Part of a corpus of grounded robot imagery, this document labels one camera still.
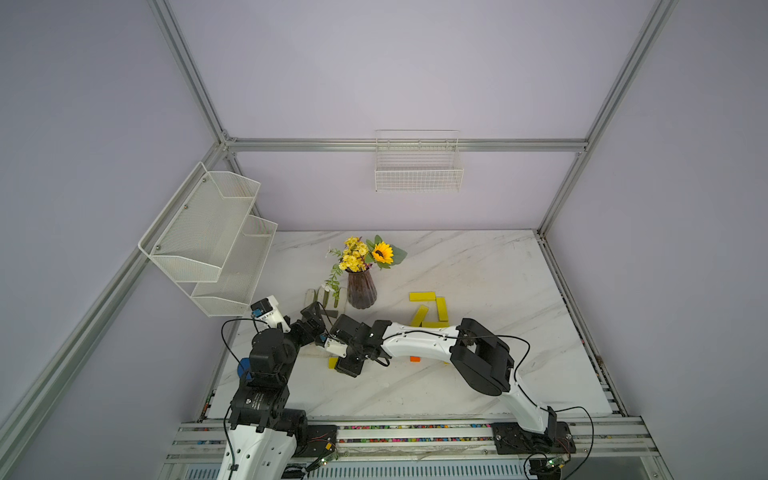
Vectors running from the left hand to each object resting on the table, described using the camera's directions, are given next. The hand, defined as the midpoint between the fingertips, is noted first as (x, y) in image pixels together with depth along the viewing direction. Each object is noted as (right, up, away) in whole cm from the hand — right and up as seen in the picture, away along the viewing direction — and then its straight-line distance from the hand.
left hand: (305, 314), depth 75 cm
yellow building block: (+33, +1, +27) cm, 42 cm away
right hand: (+9, -16, +13) cm, 23 cm away
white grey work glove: (+2, -11, +4) cm, 11 cm away
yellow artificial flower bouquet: (+13, +15, +5) cm, 21 cm away
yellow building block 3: (+31, +1, -16) cm, 35 cm away
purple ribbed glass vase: (+13, +5, +18) cm, 22 cm away
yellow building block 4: (+39, -3, +23) cm, 46 cm away
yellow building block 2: (+31, -5, +21) cm, 38 cm away
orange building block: (+29, -15, +11) cm, 35 cm away
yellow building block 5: (+6, -14, +4) cm, 15 cm away
